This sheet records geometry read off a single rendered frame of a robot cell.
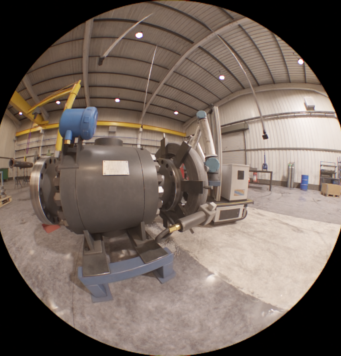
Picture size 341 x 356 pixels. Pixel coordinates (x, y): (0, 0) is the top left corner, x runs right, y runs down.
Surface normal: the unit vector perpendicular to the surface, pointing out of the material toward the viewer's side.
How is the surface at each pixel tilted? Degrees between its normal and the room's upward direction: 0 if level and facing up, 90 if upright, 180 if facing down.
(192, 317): 0
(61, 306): 0
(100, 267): 0
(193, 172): 90
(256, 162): 90
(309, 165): 90
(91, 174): 68
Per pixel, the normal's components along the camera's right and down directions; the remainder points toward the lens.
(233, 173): 0.03, 0.07
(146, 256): 0.02, -1.00
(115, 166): 0.54, -0.40
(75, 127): 0.44, 0.71
